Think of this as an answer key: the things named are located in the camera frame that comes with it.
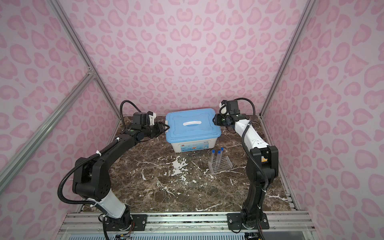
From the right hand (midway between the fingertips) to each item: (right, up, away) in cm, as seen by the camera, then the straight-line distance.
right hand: (216, 117), depth 91 cm
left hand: (-28, -5, -4) cm, 28 cm away
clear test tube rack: (+3, -29, +2) cm, 29 cm away
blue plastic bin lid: (-17, -4, 0) cm, 18 cm away
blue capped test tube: (-3, -24, -4) cm, 24 cm away
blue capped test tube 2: (+1, -25, 0) cm, 25 cm away
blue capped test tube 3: (+5, -21, +10) cm, 24 cm away
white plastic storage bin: (-9, -17, +4) cm, 20 cm away
